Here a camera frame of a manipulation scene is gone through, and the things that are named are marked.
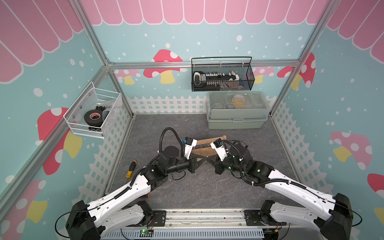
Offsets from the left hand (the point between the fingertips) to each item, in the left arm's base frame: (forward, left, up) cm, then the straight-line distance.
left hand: (206, 161), depth 69 cm
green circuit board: (-26, +29, -26) cm, 46 cm away
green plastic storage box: (+43, -23, -8) cm, 50 cm away
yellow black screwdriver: (+5, +44, -21) cm, 49 cm away
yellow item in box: (+50, -24, -5) cm, 56 cm away
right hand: (+2, -1, -2) cm, 3 cm away
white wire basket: (+27, +50, +12) cm, 58 cm away
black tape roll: (+17, +54, +11) cm, 58 cm away
